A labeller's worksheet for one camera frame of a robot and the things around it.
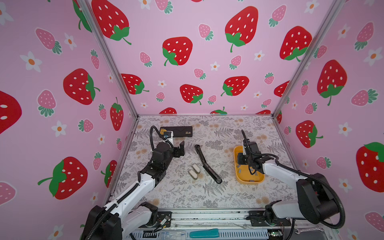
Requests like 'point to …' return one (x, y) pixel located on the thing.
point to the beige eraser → (192, 174)
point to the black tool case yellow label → (178, 131)
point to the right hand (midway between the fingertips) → (240, 155)
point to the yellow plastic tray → (242, 173)
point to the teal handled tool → (212, 233)
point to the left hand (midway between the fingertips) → (176, 140)
